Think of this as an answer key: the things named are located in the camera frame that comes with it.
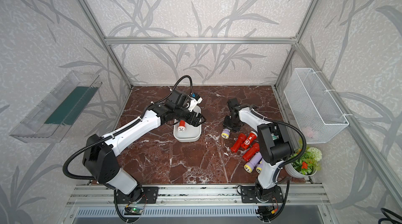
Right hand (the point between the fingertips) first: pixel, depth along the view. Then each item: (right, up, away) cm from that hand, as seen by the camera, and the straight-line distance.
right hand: (224, 126), depth 94 cm
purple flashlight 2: (+15, -16, -12) cm, 25 cm away
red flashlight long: (+9, -6, -5) cm, 12 cm away
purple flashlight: (0, -3, -6) cm, 6 cm away
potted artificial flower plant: (+34, -13, -26) cm, 45 cm away
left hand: (-14, +8, -14) cm, 21 cm away
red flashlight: (-26, 0, 0) cm, 26 cm away
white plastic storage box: (-20, -5, 0) cm, 21 cm away
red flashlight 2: (+14, -13, -8) cm, 21 cm away
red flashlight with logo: (+14, -7, -5) cm, 16 cm away
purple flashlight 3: (+16, -18, -15) cm, 29 cm away
